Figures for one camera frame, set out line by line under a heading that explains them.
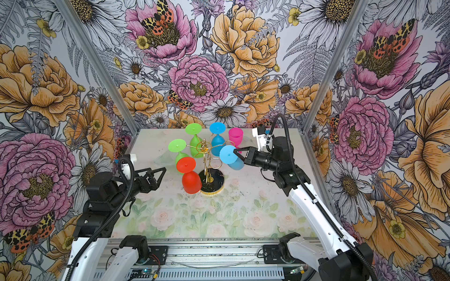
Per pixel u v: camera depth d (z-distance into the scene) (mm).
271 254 740
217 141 852
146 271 712
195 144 847
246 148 650
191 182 757
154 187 597
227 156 688
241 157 682
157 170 626
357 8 718
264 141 639
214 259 735
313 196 466
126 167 586
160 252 749
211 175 967
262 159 624
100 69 900
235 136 1004
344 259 374
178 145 745
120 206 447
